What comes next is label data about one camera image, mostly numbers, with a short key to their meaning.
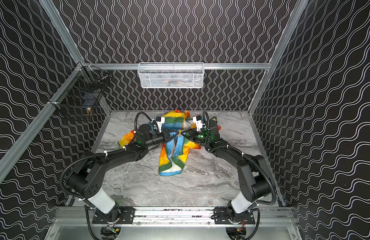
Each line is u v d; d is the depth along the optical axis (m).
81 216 0.76
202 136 0.75
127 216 0.74
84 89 0.98
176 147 0.87
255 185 0.45
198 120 0.80
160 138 0.76
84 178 0.46
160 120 0.79
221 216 0.73
